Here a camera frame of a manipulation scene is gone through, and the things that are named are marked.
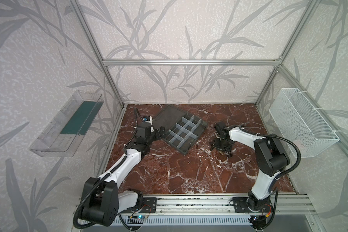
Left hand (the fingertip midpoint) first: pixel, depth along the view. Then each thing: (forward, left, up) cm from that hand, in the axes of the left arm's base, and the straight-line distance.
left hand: (160, 124), depth 86 cm
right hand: (-5, -38, -16) cm, 41 cm away
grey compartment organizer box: (+5, -13, -13) cm, 19 cm away
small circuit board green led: (-45, +8, -16) cm, 48 cm away
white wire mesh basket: (-11, -66, +19) cm, 70 cm away
